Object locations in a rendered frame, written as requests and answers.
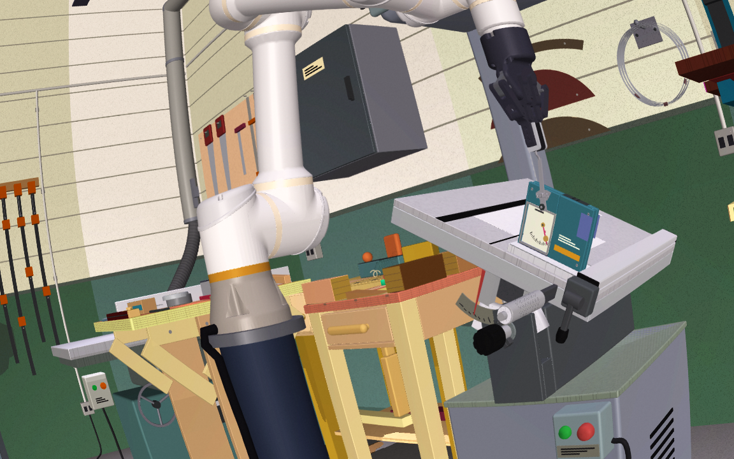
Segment dark grey wall cabinet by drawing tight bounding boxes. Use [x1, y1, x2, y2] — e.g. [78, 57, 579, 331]
[295, 24, 429, 182]

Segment grey bevel scale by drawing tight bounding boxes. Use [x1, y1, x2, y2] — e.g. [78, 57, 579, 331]
[456, 293, 501, 320]

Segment yellow wooden workbench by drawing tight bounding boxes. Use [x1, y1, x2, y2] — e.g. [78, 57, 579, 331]
[295, 241, 490, 459]

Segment white switch box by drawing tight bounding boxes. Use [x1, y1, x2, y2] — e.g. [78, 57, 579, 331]
[81, 371, 115, 416]

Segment grey dust hose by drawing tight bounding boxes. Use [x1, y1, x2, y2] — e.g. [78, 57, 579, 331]
[162, 0, 203, 293]

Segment grey switch box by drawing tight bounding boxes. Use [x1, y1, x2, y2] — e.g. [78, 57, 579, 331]
[552, 400, 617, 459]

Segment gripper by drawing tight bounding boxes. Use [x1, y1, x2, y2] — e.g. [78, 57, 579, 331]
[480, 26, 549, 154]

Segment black cable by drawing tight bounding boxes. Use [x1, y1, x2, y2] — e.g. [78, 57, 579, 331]
[89, 407, 127, 459]

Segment brown wooden block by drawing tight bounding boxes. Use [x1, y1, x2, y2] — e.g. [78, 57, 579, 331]
[382, 254, 449, 295]

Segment grey bandsaw body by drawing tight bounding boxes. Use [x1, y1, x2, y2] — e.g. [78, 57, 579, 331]
[443, 0, 693, 459]

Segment black round knob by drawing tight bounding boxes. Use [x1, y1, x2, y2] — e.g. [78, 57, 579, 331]
[473, 322, 517, 357]

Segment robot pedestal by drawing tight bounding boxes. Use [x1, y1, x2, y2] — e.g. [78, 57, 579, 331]
[200, 315, 331, 459]

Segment wooden board with clamps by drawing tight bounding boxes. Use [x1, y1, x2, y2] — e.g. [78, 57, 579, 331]
[199, 94, 260, 200]

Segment white knurled handle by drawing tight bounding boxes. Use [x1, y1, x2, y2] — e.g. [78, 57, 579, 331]
[497, 286, 559, 326]

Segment light grey bandsaw table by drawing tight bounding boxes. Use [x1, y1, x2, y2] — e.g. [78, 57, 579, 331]
[391, 178, 678, 304]

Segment light wooden bench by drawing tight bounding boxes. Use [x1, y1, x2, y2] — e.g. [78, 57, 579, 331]
[93, 274, 312, 459]

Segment dark grey lock lever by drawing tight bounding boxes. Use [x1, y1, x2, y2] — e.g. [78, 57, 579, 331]
[555, 272, 600, 345]

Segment teal pendulum angle finder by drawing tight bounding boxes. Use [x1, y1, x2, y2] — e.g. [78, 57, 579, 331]
[518, 150, 600, 272]

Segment dark brown wood template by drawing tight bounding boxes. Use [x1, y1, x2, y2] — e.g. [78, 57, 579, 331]
[491, 116, 610, 152]

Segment grey handwheel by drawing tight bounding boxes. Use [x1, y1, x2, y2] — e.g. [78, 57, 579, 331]
[137, 382, 177, 428]

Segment grey wall conduit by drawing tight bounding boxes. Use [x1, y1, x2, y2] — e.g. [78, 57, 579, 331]
[0, 74, 171, 104]

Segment wooden clamp rack board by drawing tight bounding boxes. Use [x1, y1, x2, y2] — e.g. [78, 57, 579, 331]
[0, 177, 40, 200]

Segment brown curved wood template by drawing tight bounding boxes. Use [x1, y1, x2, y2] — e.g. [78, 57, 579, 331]
[529, 39, 585, 55]

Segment grey teal table saw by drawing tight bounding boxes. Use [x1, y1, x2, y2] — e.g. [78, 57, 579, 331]
[51, 333, 180, 459]

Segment silver wire coil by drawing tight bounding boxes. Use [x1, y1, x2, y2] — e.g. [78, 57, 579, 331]
[616, 17, 692, 107]

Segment black orange bar clamp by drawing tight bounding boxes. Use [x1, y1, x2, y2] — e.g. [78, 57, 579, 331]
[0, 186, 37, 376]
[27, 180, 61, 346]
[13, 183, 47, 343]
[0, 187, 20, 365]

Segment dark red wood template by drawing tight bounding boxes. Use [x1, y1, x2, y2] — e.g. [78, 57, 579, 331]
[479, 68, 597, 104]

